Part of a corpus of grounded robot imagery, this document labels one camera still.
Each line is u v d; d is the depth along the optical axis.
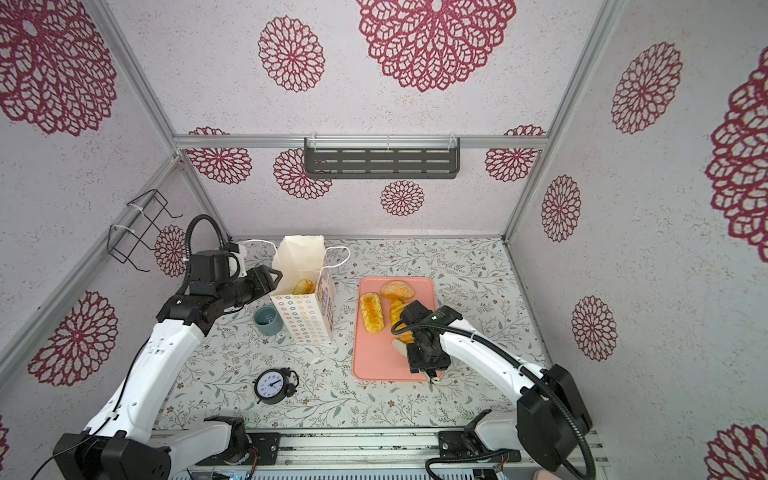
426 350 0.66
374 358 0.89
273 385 0.81
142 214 0.79
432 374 0.71
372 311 0.95
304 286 0.96
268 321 0.95
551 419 0.41
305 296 0.73
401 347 0.88
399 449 0.76
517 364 0.45
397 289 1.00
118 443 0.38
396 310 0.97
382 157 0.94
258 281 0.66
